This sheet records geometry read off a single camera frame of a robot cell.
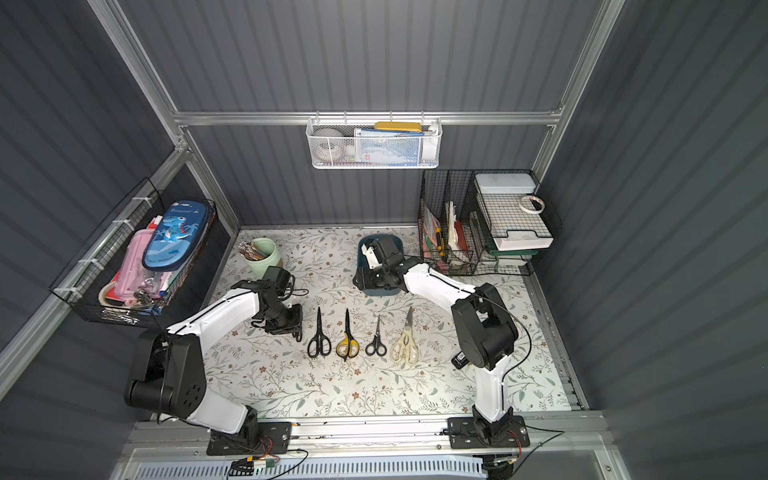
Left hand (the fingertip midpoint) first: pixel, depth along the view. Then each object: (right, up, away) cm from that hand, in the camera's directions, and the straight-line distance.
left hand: (299, 328), depth 88 cm
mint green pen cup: (-14, +24, +11) cm, 30 cm away
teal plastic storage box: (+18, +19, +17) cm, 31 cm away
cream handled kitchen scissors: (+32, -7, 0) cm, 33 cm away
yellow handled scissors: (+15, -6, 0) cm, 16 cm away
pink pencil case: (-32, +17, -20) cm, 41 cm away
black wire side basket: (-36, +16, -26) cm, 47 cm away
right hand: (+20, +15, +3) cm, 25 cm away
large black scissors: (+6, -5, +1) cm, 8 cm away
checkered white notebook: (+66, +30, +5) cm, 73 cm away
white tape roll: (+73, +36, +11) cm, 83 cm away
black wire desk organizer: (+60, +34, +20) cm, 72 cm away
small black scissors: (+23, -6, +1) cm, 24 cm away
